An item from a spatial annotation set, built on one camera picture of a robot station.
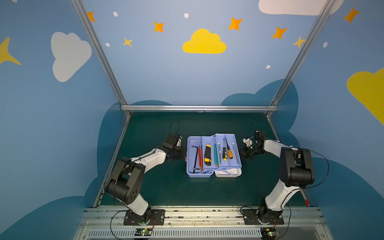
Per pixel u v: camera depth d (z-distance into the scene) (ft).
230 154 2.77
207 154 2.93
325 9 2.31
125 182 1.48
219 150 2.84
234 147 2.92
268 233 2.34
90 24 2.45
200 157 3.14
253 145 2.89
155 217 2.45
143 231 2.32
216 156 2.75
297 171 1.61
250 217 2.44
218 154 2.77
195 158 3.14
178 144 2.65
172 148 2.38
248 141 3.06
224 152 2.80
